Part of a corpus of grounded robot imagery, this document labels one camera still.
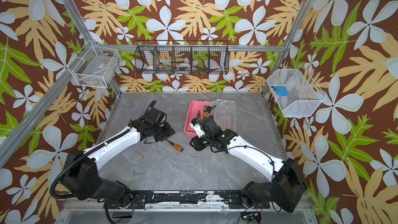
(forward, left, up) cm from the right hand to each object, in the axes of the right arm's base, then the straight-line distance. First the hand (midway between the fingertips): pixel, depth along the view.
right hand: (192, 142), depth 78 cm
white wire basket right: (+20, -57, +12) cm, 62 cm away
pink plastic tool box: (+20, -20, -3) cm, 28 cm away
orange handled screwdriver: (+3, +10, -13) cm, 17 cm away
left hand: (+8, +10, -2) cm, 13 cm away
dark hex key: (-11, +32, -14) cm, 36 cm away
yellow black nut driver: (+28, -11, -6) cm, 30 cm away
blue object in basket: (+26, -51, +11) cm, 58 cm away
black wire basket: (+51, +3, +17) cm, 54 cm away
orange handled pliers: (+26, -4, -12) cm, 29 cm away
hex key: (-1, +29, -14) cm, 33 cm away
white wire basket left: (+37, +54, +20) cm, 68 cm away
